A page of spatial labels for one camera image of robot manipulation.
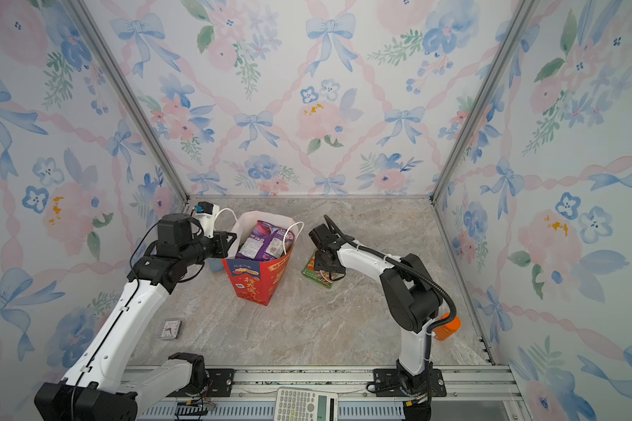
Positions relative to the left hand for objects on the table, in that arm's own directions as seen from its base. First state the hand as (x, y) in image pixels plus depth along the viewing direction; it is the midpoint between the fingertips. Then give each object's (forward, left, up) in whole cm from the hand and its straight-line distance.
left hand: (236, 232), depth 75 cm
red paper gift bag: (-10, -6, -9) cm, 15 cm away
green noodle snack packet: (0, -25, -26) cm, 36 cm away
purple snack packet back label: (0, -8, -5) cm, 9 cm away
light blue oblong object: (-12, +2, +2) cm, 12 cm away
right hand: (+4, -26, -23) cm, 34 cm away
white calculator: (-38, -20, -25) cm, 50 cm away
